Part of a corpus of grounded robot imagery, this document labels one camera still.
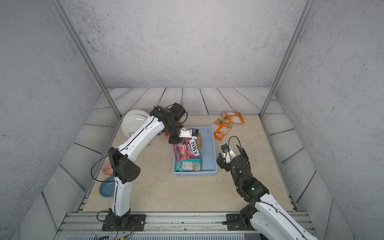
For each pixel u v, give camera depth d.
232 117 1.18
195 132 0.71
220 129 1.10
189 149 0.81
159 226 0.73
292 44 0.82
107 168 0.91
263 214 0.49
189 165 0.89
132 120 0.98
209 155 0.99
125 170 0.54
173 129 0.67
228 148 0.63
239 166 0.55
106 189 0.83
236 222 0.71
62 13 0.72
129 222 0.70
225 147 0.63
